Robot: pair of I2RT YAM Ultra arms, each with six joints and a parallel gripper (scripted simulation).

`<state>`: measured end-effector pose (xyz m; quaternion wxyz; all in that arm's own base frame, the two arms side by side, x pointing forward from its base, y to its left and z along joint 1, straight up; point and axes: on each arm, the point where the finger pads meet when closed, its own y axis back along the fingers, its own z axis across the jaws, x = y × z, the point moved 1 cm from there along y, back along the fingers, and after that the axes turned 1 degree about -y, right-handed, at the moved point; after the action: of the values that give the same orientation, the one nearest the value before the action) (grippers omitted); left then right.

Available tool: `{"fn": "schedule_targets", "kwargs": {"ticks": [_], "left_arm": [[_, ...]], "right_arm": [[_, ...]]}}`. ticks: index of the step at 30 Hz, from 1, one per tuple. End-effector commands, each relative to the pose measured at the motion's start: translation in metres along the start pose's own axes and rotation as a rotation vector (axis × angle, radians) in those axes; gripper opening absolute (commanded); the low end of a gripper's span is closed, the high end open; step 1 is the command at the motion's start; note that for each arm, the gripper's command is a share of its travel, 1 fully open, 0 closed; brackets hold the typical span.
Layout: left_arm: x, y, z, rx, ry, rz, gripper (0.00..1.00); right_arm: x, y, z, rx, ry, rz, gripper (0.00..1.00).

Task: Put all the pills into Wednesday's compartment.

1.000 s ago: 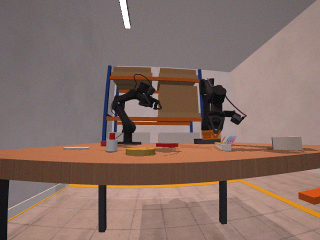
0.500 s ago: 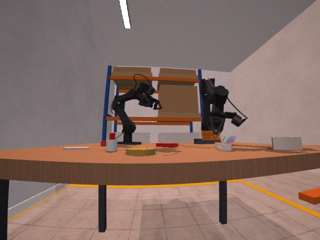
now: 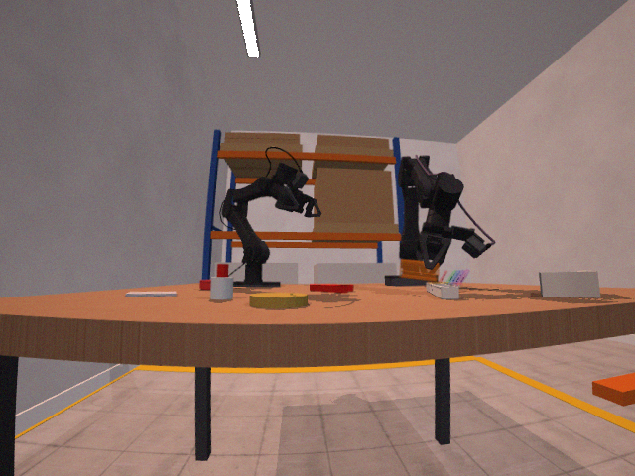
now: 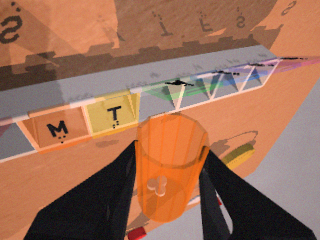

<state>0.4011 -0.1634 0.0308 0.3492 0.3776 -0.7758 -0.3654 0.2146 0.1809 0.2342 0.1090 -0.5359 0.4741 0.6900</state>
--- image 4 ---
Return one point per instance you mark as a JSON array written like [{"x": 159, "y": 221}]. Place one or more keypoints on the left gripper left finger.
[{"x": 86, "y": 210}]

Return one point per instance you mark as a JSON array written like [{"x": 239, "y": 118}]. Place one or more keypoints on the pale pink flat square slab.
[{"x": 195, "y": 199}]

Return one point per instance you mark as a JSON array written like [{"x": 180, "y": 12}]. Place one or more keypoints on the weekly pill organiser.
[{"x": 62, "y": 113}]

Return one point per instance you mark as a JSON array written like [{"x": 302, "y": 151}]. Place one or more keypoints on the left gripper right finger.
[{"x": 254, "y": 216}]

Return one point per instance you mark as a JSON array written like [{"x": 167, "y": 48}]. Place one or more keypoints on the orange translucent pill bottle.
[{"x": 171, "y": 149}]

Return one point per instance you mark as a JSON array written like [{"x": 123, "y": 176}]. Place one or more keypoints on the red disk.
[{"x": 136, "y": 234}]

